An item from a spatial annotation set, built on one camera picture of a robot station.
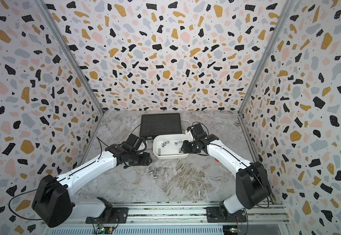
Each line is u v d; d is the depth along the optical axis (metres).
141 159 0.74
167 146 1.00
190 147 0.76
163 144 1.00
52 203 0.40
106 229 0.71
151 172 0.88
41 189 0.43
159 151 0.97
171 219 0.73
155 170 0.90
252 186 0.43
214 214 0.74
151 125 1.07
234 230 0.70
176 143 1.01
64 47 0.83
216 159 0.57
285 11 0.72
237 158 0.49
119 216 0.73
